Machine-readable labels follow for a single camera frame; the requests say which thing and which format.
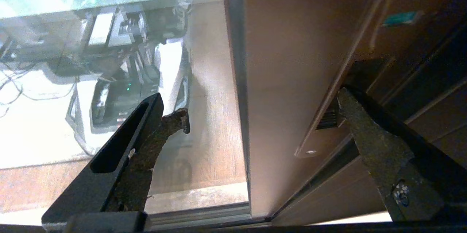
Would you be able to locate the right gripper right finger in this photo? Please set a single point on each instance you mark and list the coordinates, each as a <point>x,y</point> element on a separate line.
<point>394,167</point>

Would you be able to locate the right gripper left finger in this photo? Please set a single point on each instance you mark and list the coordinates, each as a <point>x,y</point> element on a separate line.
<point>120,167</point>

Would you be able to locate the brown framed sliding glass door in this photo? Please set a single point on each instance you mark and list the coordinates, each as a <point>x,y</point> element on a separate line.
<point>284,80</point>

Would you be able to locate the small green sticker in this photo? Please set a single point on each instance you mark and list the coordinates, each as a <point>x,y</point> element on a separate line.
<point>399,18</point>

